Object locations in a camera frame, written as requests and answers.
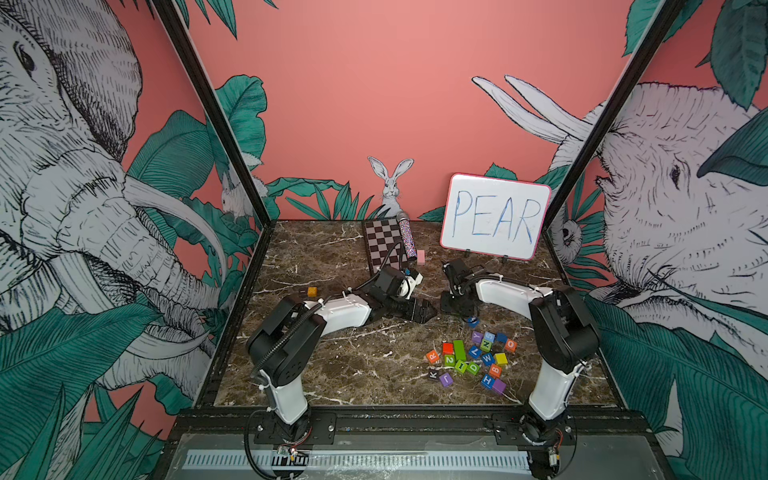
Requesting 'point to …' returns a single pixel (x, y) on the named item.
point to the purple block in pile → (477, 336)
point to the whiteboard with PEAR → (497, 217)
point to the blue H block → (488, 381)
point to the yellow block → (501, 358)
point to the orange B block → (495, 370)
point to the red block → (447, 348)
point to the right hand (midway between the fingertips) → (442, 306)
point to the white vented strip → (359, 460)
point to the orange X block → (312, 291)
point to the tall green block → (460, 351)
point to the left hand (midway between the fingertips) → (429, 307)
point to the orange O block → (511, 345)
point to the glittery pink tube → (407, 235)
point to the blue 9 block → (473, 321)
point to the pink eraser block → (420, 256)
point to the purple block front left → (446, 379)
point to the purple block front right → (500, 385)
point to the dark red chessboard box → (385, 246)
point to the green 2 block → (449, 360)
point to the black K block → (433, 374)
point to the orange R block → (432, 356)
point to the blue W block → (488, 359)
